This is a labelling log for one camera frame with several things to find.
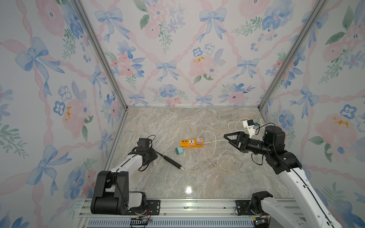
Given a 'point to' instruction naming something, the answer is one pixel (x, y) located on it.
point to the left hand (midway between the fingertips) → (154, 154)
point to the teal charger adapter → (179, 150)
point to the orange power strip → (190, 143)
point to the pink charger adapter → (199, 142)
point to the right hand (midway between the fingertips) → (227, 139)
